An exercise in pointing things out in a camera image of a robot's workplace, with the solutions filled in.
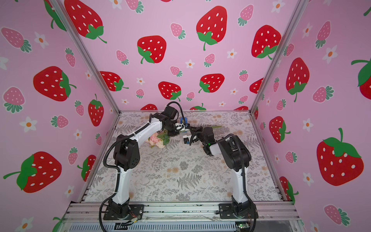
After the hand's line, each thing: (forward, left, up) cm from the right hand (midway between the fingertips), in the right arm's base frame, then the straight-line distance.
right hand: (189, 125), depth 96 cm
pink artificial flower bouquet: (-12, +19, -3) cm, 23 cm away
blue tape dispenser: (-8, 0, +9) cm, 12 cm away
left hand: (-1, +7, -3) cm, 8 cm away
